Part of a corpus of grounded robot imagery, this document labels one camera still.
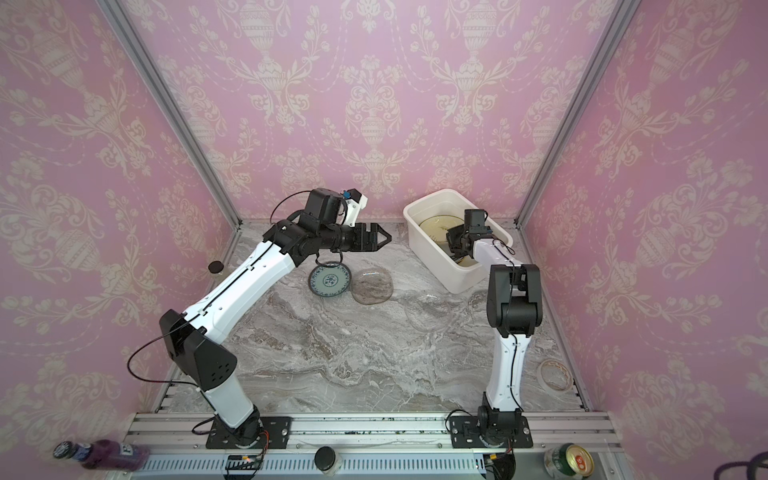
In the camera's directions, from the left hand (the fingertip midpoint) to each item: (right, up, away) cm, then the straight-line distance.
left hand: (381, 240), depth 74 cm
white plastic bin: (+15, -3, +17) cm, 23 cm away
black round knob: (-12, -47, -11) cm, 49 cm away
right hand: (+22, +4, +30) cm, 37 cm away
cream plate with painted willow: (+19, +6, +35) cm, 41 cm away
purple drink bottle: (-60, -47, -10) cm, 77 cm away
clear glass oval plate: (-4, -15, +28) cm, 32 cm away
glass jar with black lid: (-54, -8, +21) cm, 58 cm away
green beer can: (+39, -46, -13) cm, 62 cm away
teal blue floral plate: (-19, -13, +28) cm, 37 cm away
